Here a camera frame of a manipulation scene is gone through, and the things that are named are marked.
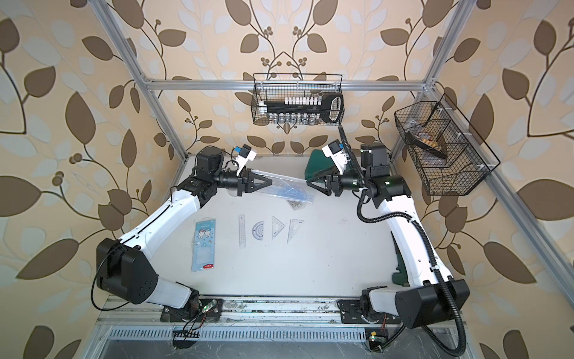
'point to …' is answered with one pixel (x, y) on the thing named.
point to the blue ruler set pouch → (203, 244)
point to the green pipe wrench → (402, 277)
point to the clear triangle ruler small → (276, 226)
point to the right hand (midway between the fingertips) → (311, 180)
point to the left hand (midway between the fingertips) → (266, 180)
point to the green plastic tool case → (318, 164)
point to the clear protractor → (254, 230)
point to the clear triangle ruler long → (293, 226)
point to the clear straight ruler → (242, 232)
